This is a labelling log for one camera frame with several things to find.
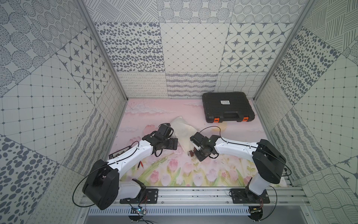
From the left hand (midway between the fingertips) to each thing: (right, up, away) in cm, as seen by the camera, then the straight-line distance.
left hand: (170, 139), depth 86 cm
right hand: (+20, -10, +1) cm, 23 cm away
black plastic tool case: (+44, +21, +24) cm, 54 cm away
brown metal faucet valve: (+13, -9, 0) cm, 16 cm away
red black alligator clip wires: (-19, -14, 0) cm, 24 cm away
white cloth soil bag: (+8, +4, +8) cm, 12 cm away
